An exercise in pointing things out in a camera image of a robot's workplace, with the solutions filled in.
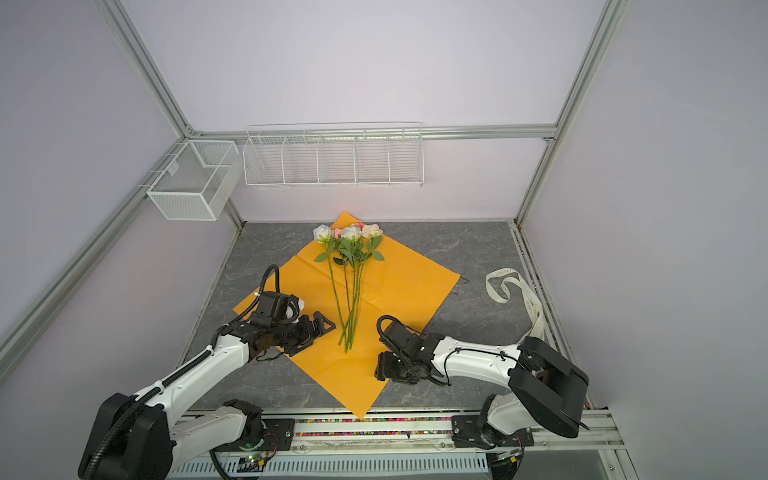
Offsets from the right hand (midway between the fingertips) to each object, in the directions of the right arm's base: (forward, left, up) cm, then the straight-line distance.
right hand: (382, 378), depth 81 cm
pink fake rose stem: (+53, +11, +5) cm, 54 cm away
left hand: (+9, +16, +6) cm, 20 cm away
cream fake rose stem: (+51, +6, +3) cm, 52 cm away
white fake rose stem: (+49, +24, +5) cm, 55 cm away
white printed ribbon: (+15, -48, -2) cm, 50 cm away
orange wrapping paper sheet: (+32, -7, -2) cm, 33 cm away
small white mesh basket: (+58, +63, +23) cm, 88 cm away
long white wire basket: (+70, +18, +25) cm, 77 cm away
